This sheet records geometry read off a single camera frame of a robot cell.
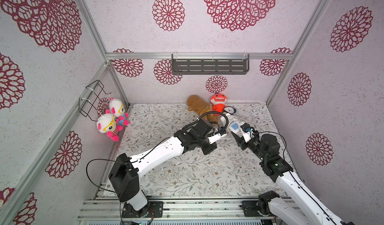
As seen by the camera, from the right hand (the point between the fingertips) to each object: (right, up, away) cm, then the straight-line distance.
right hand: (239, 126), depth 75 cm
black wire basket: (-76, +11, +1) cm, 77 cm away
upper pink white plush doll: (-71, +10, +19) cm, 74 cm away
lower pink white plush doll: (-73, +2, +10) cm, 73 cm away
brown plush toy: (-21, +15, +35) cm, 44 cm away
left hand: (-13, -9, +3) cm, 16 cm away
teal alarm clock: (+5, +11, +38) cm, 40 cm away
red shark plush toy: (-3, +17, +38) cm, 42 cm away
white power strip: (-3, +1, 0) cm, 3 cm away
